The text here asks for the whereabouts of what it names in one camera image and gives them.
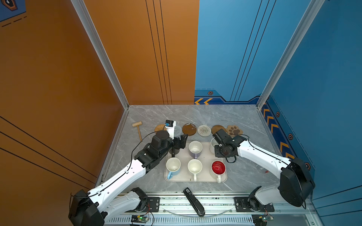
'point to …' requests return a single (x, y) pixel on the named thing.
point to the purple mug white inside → (195, 149)
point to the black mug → (174, 151)
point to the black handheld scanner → (198, 207)
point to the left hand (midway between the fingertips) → (182, 132)
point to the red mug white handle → (218, 168)
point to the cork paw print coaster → (234, 130)
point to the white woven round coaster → (204, 130)
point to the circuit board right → (260, 220)
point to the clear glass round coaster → (177, 131)
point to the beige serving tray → (206, 175)
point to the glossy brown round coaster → (189, 129)
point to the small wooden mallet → (137, 124)
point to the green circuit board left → (139, 219)
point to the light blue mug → (173, 165)
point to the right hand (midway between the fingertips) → (217, 153)
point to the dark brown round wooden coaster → (215, 128)
